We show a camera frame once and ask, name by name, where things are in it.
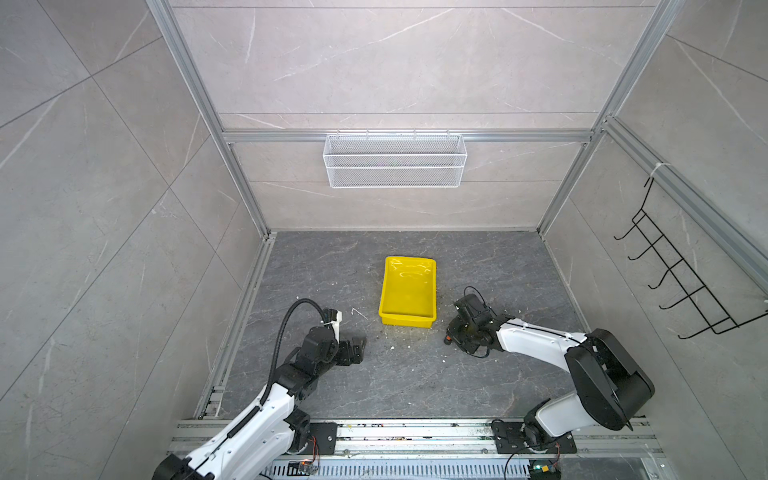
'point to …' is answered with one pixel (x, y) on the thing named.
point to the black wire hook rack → (717, 318)
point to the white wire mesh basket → (395, 161)
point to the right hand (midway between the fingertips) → (445, 331)
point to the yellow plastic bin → (408, 292)
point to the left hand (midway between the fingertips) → (351, 333)
